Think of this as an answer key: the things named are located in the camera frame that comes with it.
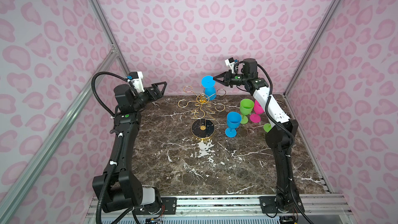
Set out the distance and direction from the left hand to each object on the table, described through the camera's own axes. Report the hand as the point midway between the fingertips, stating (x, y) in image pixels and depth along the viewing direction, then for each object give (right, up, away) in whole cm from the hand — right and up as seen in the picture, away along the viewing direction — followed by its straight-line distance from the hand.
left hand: (161, 82), depth 72 cm
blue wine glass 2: (+38, -19, +22) cm, 48 cm away
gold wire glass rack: (+20, -25, +28) cm, 42 cm away
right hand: (+26, +4, +7) cm, 27 cm away
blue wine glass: (+22, +1, +10) cm, 24 cm away
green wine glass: (+45, -11, +21) cm, 51 cm away
